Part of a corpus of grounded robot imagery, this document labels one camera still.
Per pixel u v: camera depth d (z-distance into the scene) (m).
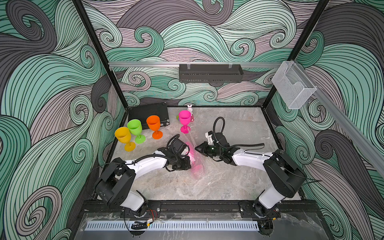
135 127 0.89
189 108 1.10
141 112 1.22
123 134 0.86
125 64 1.81
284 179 0.44
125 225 0.69
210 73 0.96
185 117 0.95
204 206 0.75
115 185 0.43
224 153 0.69
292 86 0.79
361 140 0.54
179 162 0.73
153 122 0.93
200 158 0.85
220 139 0.69
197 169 0.79
